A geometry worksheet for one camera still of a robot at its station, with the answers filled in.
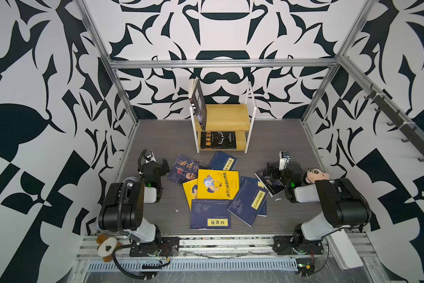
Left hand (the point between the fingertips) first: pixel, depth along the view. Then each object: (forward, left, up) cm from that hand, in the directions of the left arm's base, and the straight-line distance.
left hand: (152, 159), depth 93 cm
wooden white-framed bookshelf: (+16, -41, +13) cm, 46 cm away
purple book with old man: (-5, -16, -5) cm, 17 cm away
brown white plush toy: (-38, +12, -4) cm, 40 cm away
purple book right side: (-12, -61, -3) cm, 62 cm away
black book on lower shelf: (+13, -35, -2) cm, 38 cm away
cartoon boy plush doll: (-12, -80, +1) cm, 81 cm away
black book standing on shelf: (+13, -26, +27) cm, 39 cm away
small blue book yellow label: (+1, -37, -6) cm, 38 cm away
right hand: (-2, -66, -2) cm, 66 cm away
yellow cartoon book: (-15, -21, -4) cm, 26 cm away
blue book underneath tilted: (-13, -55, -6) cm, 57 cm away
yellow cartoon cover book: (-14, -34, -4) cm, 36 cm away
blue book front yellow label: (-27, -30, -7) cm, 41 cm away
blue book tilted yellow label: (-22, -48, -5) cm, 53 cm away
